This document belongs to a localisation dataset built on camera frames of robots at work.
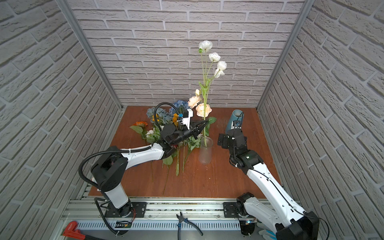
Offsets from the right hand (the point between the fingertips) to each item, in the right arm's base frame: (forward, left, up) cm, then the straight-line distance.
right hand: (230, 134), depth 77 cm
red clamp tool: (-34, +79, -20) cm, 89 cm away
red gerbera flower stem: (-4, +36, -19) cm, 41 cm away
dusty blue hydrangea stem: (+29, +40, -12) cm, 51 cm away
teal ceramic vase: (+16, -9, -3) cm, 19 cm away
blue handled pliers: (-34, +28, -21) cm, 48 cm away
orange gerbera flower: (+22, +56, -16) cm, 62 cm away
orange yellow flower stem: (+27, +31, -16) cm, 44 cm away
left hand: (+2, +12, +10) cm, 16 cm away
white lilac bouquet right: (+6, +22, -19) cm, 30 cm away
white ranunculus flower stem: (+44, +4, +12) cm, 46 cm away
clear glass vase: (-3, +13, -12) cm, 18 cm away
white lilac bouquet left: (+11, +45, -13) cm, 48 cm away
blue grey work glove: (-43, -11, -20) cm, 49 cm away
